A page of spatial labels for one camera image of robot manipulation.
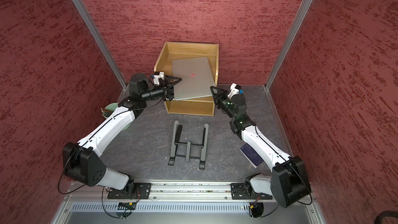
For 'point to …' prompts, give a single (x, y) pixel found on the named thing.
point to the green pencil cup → (111, 107)
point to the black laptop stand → (188, 150)
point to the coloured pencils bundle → (106, 113)
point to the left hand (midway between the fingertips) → (181, 86)
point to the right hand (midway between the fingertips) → (208, 89)
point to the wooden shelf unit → (202, 106)
